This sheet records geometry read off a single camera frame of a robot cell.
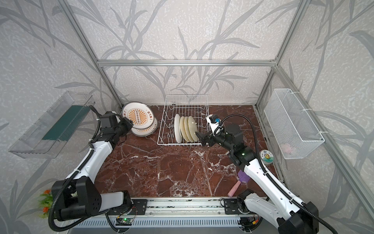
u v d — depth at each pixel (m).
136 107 0.91
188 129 0.89
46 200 0.61
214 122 0.59
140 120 0.89
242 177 0.82
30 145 0.58
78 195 0.41
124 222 0.71
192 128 0.93
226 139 0.57
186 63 1.72
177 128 0.88
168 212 0.73
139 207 0.73
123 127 0.73
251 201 0.60
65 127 0.61
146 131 1.02
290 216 0.38
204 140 0.64
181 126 0.89
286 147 0.72
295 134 0.61
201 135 0.63
